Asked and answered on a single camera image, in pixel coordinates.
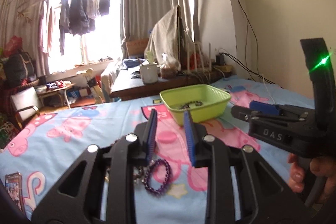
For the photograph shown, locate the purple bead bracelet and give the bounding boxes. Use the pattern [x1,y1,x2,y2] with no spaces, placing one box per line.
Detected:
[143,158,173,196]

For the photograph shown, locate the person's right hand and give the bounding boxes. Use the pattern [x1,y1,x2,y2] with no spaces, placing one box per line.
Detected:
[288,153,336,204]

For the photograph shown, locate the green plastic basket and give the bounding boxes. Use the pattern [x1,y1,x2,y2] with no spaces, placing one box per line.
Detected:
[159,84,231,126]

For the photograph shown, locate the blue cartoon pig bedsheet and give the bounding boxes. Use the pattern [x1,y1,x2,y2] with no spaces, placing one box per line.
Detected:
[1,77,314,223]

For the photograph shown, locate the black power adapter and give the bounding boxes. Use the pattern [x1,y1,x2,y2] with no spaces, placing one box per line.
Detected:
[215,53,226,66]

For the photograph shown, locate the white wifi router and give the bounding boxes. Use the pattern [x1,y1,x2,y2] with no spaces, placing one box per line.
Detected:
[180,42,212,74]

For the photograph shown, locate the woven snack basket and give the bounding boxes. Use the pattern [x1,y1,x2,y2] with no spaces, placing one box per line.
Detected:
[160,67,177,80]

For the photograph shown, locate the smartphone with photo case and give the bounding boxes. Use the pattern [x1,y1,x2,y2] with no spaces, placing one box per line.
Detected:
[5,172,26,215]

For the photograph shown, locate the white enamel mug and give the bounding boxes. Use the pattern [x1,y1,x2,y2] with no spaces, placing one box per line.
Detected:
[139,64,158,85]

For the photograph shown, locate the cloth-covered monitor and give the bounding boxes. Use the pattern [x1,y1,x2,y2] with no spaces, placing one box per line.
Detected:
[144,5,193,71]

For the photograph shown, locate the dark wooden desk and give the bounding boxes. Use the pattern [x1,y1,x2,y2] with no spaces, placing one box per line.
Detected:
[109,66,231,101]

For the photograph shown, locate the small low table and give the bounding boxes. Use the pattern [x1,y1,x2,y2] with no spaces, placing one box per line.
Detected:
[37,84,74,109]

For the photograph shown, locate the wooden armchair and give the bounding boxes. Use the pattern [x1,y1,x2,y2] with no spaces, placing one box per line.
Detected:
[10,87,42,129]

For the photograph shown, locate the black duffel bag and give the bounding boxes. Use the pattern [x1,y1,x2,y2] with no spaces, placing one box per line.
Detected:
[3,51,37,88]

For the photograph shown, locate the hanging dark clothes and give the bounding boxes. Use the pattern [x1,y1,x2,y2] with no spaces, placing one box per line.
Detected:
[59,0,110,55]

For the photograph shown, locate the white charging cable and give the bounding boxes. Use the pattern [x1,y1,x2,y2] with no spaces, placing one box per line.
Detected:
[261,73,276,105]

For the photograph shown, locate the black wall cable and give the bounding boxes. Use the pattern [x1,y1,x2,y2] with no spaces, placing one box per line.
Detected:
[220,0,283,88]

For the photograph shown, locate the dark bead bracelet in basket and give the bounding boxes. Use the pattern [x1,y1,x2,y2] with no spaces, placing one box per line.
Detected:
[179,100,204,110]

